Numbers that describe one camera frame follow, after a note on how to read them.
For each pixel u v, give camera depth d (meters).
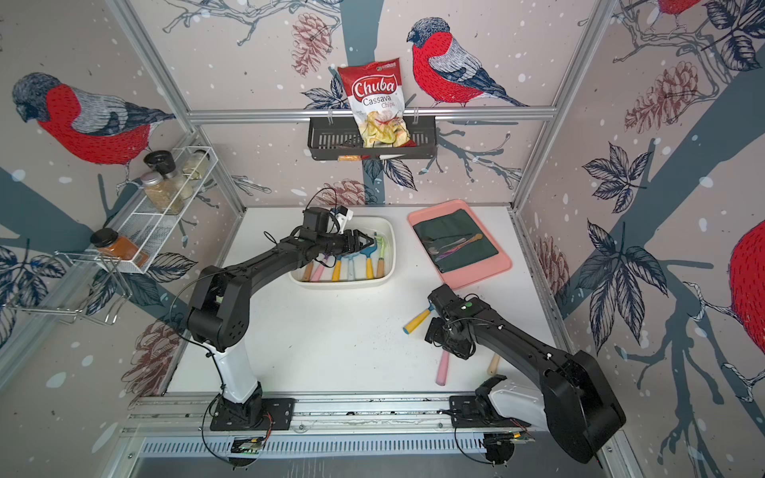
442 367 0.80
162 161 0.74
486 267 1.02
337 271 1.00
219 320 0.49
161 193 0.72
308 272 1.00
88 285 0.61
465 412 0.73
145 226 0.74
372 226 1.07
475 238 1.10
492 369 0.80
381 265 1.01
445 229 1.14
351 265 1.02
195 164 0.85
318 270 1.00
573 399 0.41
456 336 0.63
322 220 0.76
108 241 0.59
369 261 1.03
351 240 0.81
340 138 0.95
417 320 0.90
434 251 1.07
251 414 0.65
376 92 0.81
